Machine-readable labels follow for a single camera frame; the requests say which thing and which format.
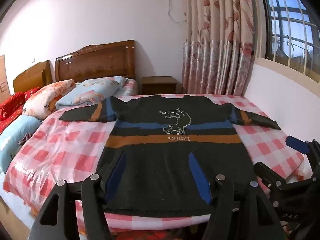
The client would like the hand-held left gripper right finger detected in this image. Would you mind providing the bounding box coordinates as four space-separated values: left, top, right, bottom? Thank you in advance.
188 152 288 240

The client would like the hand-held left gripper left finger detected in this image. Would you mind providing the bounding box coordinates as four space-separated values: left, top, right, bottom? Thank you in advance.
30 151 127 240

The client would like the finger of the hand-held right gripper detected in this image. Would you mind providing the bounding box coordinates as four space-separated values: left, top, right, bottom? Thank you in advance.
254 162 292 191
286 135 320 162

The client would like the dark striped knit sweater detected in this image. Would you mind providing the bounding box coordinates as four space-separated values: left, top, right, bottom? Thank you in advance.
59 94 282 218

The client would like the bed with pink checked sheet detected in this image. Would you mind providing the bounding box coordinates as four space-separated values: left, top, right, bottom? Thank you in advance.
2 94 307 233

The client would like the red patterned fabric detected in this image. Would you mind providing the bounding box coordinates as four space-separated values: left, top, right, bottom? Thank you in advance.
80 226 203 240

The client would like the light blue floral pillow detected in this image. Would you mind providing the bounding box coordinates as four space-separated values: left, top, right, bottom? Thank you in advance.
55 76 128 110

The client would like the pink floral bedsheet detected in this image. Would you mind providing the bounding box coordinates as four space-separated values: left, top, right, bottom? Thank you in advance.
120 79 139 97

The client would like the wooden nightstand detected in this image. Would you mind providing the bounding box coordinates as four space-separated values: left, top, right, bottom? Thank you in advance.
140 76 182 95

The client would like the orange floral folded quilt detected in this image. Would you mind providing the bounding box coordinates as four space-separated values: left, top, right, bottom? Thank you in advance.
22 79 77 120

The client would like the light blue blanket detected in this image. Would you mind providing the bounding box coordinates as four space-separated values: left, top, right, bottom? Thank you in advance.
0 115 43 174

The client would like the barred window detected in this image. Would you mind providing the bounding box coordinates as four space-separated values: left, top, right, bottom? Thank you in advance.
254 0 320 75

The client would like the large wooden headboard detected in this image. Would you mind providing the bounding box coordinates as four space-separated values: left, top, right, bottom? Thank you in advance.
55 40 136 83

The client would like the red blanket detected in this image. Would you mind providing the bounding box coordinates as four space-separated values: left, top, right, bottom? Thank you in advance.
0 87 42 133

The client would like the pink floral curtain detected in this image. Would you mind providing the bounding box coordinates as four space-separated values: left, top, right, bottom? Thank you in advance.
181 0 258 96

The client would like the small wooden headboard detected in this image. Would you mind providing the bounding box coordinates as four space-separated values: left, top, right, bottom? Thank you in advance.
13 60 53 93

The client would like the cardboard box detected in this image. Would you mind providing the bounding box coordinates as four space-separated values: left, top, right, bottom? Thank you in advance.
0 54 10 98

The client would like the white power cable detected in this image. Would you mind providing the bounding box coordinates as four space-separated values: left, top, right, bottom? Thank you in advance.
167 0 187 23

